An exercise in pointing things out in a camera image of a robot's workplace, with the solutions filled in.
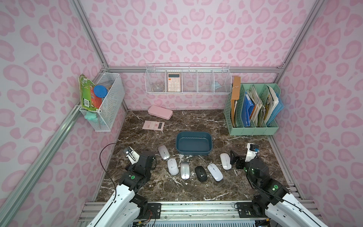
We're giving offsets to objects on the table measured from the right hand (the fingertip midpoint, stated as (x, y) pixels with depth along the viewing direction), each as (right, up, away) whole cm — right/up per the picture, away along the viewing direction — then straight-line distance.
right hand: (237, 151), depth 78 cm
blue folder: (+13, +25, +17) cm, 32 cm away
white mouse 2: (-3, -8, +12) cm, 14 cm away
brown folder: (+1, +31, +5) cm, 32 cm away
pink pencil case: (-50, +24, +40) cm, 68 cm away
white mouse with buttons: (-36, -11, +9) cm, 39 cm away
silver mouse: (-43, -4, +15) cm, 45 cm away
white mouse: (-10, -14, +8) cm, 19 cm away
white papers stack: (+26, +28, +12) cm, 40 cm away
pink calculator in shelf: (-36, +42, +17) cm, 58 cm away
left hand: (-53, -2, +1) cm, 53 cm away
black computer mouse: (-19, -15, +8) cm, 26 cm away
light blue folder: (+32, +26, +13) cm, 43 cm away
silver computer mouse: (-29, -13, +8) cm, 33 cm away
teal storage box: (-23, +1, +23) cm, 32 cm away
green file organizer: (+24, +37, +25) cm, 51 cm away
